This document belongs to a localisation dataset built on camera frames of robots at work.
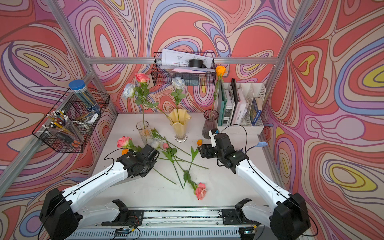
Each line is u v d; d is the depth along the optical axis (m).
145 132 0.93
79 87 0.70
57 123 0.58
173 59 0.86
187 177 0.84
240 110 0.92
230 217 0.72
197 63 0.82
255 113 1.01
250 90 1.04
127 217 0.71
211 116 0.95
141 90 0.82
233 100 0.90
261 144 0.75
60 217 0.38
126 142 0.82
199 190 0.78
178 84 0.77
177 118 0.94
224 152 0.60
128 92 0.72
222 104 0.86
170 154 0.95
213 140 0.72
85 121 0.73
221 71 0.86
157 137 1.05
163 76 1.01
